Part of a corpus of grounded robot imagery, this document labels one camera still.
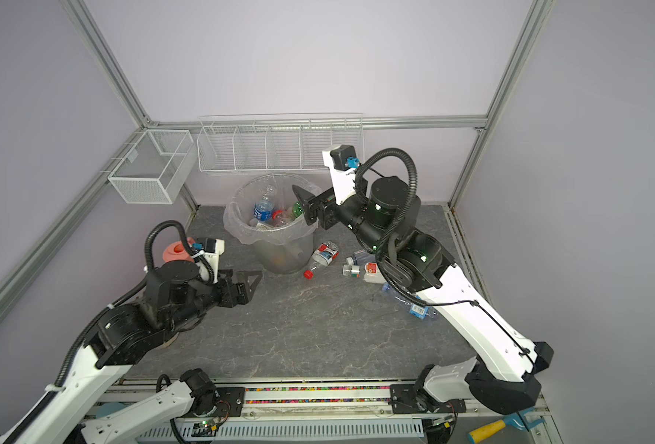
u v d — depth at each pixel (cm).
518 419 69
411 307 88
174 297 44
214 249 55
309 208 44
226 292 54
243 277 56
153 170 99
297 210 85
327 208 44
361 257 100
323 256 99
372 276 97
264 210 94
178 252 92
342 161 39
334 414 73
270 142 97
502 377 39
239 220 80
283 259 96
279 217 95
